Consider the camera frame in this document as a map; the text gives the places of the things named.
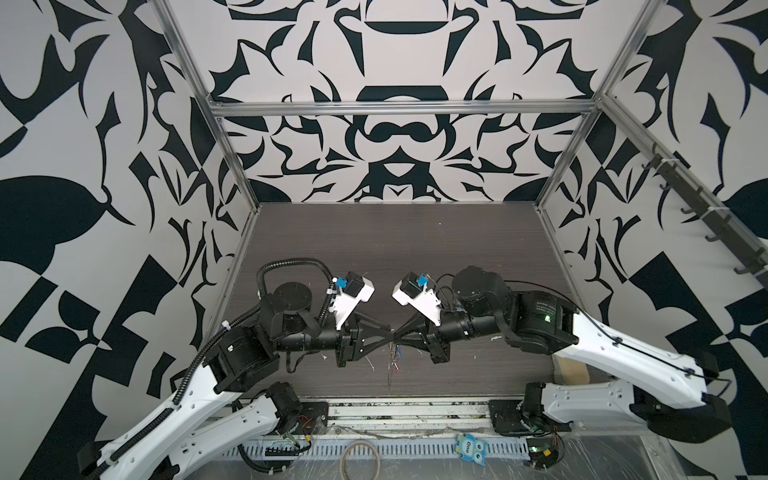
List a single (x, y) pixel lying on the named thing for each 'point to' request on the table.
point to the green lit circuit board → (543, 452)
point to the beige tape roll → (346, 450)
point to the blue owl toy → (471, 449)
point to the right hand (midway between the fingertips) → (396, 340)
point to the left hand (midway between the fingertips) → (392, 328)
